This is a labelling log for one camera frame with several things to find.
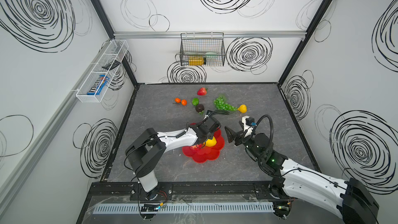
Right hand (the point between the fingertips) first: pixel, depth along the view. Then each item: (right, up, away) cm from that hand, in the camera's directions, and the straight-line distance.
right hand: (232, 124), depth 76 cm
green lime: (-20, +10, +29) cm, 36 cm away
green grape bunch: (-3, +9, +26) cm, 28 cm away
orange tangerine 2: (-28, +10, +30) cm, 42 cm away
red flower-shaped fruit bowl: (-15, -18, +8) cm, 24 cm away
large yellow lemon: (-10, -12, +8) cm, 18 cm away
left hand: (-11, -4, +13) cm, 18 cm away
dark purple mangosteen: (-17, +6, +26) cm, 31 cm away
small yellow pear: (+12, +6, +25) cm, 28 cm away
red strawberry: (-15, +18, +35) cm, 42 cm away
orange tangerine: (-33, +11, +32) cm, 47 cm away
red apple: (-18, -13, +7) cm, 24 cm away
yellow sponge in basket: (-18, +35, +12) cm, 41 cm away
